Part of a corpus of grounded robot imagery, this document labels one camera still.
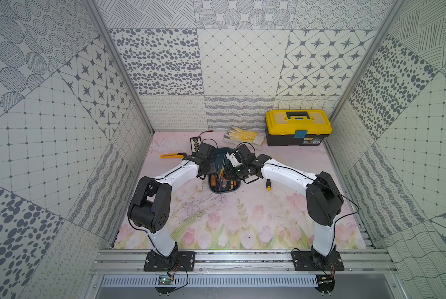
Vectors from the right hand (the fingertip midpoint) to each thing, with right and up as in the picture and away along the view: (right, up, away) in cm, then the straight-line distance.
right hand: (228, 178), depth 88 cm
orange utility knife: (-33, +10, +20) cm, 40 cm away
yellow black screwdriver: (+21, -5, +6) cm, 22 cm away
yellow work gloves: (+5, +22, +31) cm, 38 cm away
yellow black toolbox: (+38, +26, +13) cm, 48 cm away
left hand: (-10, +6, +6) cm, 13 cm away
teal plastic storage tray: (-5, -3, +5) cm, 8 cm away
